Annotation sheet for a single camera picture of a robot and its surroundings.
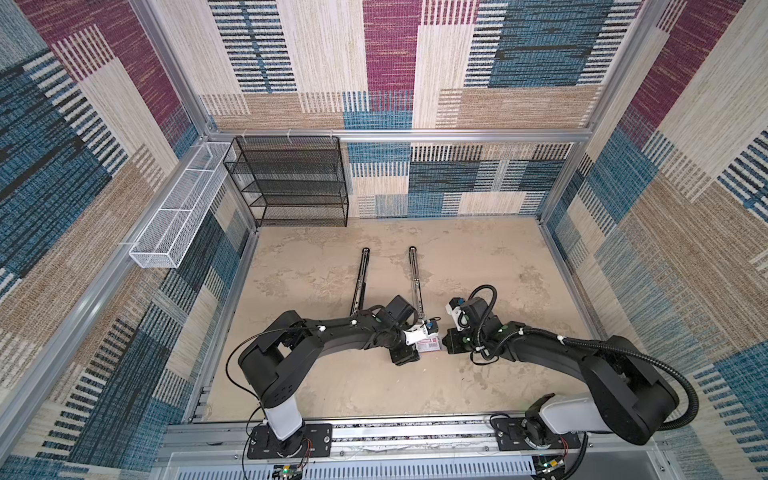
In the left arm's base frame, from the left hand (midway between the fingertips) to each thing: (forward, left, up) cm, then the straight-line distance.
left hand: (414, 343), depth 88 cm
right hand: (0, -9, -1) cm, 9 cm away
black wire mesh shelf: (+55, +42, +16) cm, 71 cm away
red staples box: (0, -4, -1) cm, 4 cm away
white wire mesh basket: (+33, +73, +18) cm, 82 cm away
